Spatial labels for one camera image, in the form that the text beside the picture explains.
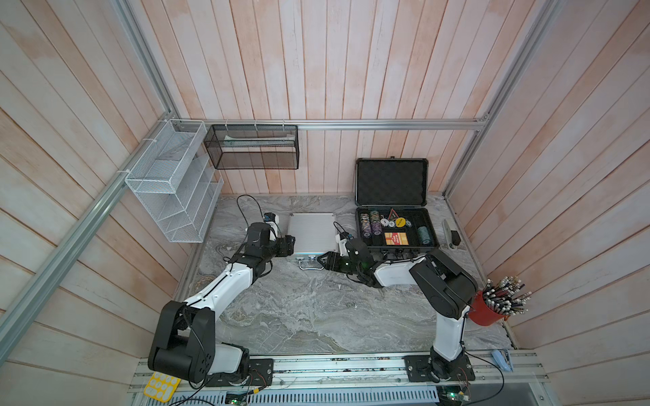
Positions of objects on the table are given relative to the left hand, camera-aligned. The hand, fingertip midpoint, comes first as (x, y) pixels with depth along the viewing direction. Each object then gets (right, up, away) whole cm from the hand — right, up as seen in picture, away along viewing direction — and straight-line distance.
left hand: (287, 241), depth 89 cm
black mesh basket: (-16, +39, +16) cm, 45 cm away
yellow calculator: (-33, -40, -19) cm, 55 cm away
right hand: (+12, -7, +5) cm, 15 cm away
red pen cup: (+63, -15, -18) cm, 68 cm away
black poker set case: (+43, +17, +20) cm, 51 cm away
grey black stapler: (+66, +1, +12) cm, 67 cm away
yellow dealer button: (+47, +7, +18) cm, 51 cm away
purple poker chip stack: (+36, +4, +15) cm, 39 cm away
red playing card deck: (+43, 0, +12) cm, 45 cm away
